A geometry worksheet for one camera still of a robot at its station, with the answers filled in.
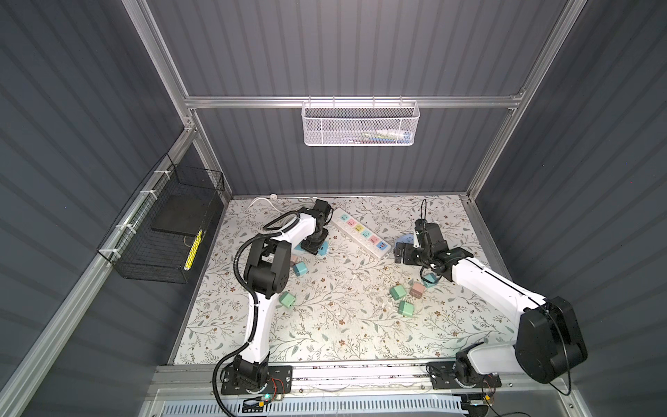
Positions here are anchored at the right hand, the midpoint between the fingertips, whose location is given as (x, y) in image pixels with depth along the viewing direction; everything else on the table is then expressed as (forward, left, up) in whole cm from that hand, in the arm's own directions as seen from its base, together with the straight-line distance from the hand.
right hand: (409, 252), depth 88 cm
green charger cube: (-14, +42, -8) cm, 45 cm away
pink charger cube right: (-10, -3, -9) cm, 13 cm away
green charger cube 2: (-10, +4, -9) cm, 14 cm away
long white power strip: (+15, +16, -9) cm, 23 cm away
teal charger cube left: (-2, +39, -8) cm, 40 cm away
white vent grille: (-43, 0, -11) cm, 44 cm away
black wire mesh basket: (-6, +75, +18) cm, 77 cm away
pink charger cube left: (+2, +42, -8) cm, 42 cm away
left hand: (+11, +32, -9) cm, 35 cm away
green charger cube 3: (-17, +2, -9) cm, 19 cm away
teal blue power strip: (+6, +31, -8) cm, 33 cm away
